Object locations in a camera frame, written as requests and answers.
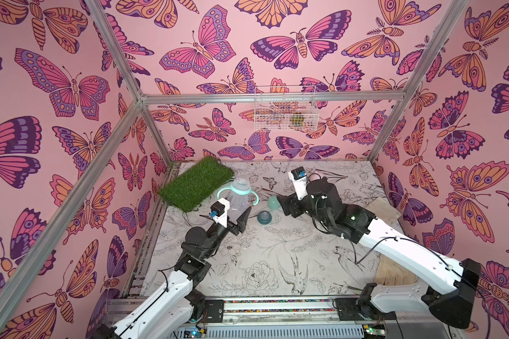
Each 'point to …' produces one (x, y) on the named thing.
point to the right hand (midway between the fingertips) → (288, 190)
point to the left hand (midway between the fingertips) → (241, 200)
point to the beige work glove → (383, 212)
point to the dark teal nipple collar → (264, 217)
